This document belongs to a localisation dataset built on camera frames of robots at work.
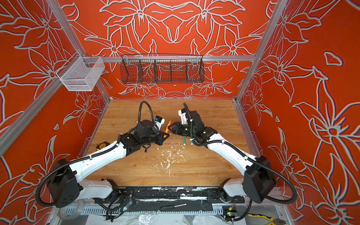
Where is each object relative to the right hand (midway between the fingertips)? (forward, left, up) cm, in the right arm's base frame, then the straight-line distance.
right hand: (167, 128), depth 75 cm
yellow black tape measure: (0, +45, -19) cm, 49 cm away
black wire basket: (+47, +6, +7) cm, 48 cm away
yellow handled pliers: (-40, -52, -22) cm, 70 cm away
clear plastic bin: (+38, +58, +10) cm, 70 cm away
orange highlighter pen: (0, 0, -1) cm, 1 cm away
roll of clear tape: (-35, +49, -22) cm, 64 cm away
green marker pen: (+3, -10, -22) cm, 24 cm away
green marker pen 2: (-14, -12, +10) cm, 21 cm away
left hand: (-1, 0, -4) cm, 5 cm away
